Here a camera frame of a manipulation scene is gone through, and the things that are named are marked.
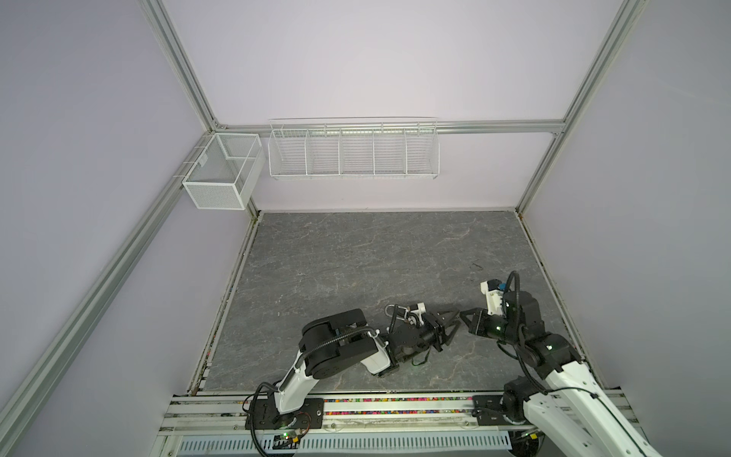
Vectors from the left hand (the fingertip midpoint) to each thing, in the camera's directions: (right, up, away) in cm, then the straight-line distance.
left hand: (467, 323), depth 75 cm
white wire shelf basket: (-32, +54, +23) cm, 67 cm away
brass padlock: (-17, +1, +7) cm, 18 cm away
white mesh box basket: (-77, +46, +24) cm, 93 cm away
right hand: (0, +1, +3) cm, 3 cm away
